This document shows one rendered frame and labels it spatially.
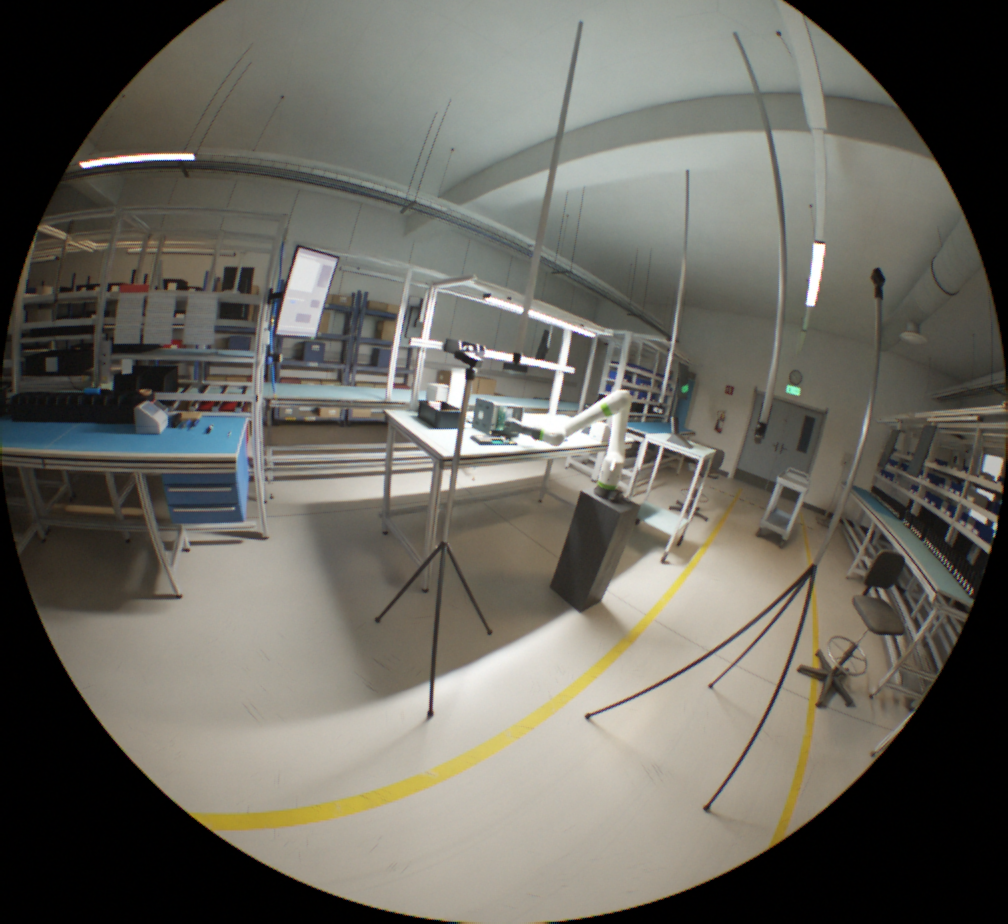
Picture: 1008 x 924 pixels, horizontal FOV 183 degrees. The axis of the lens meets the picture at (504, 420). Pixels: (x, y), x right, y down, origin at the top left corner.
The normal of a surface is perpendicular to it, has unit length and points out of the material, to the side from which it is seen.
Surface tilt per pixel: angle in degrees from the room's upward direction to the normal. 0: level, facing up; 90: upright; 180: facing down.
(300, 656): 0
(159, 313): 88
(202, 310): 88
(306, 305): 101
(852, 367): 90
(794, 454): 90
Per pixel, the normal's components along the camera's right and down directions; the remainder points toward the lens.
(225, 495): 0.63, 0.27
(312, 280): 0.84, 0.43
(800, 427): -0.76, -0.01
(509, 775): 0.18, -0.96
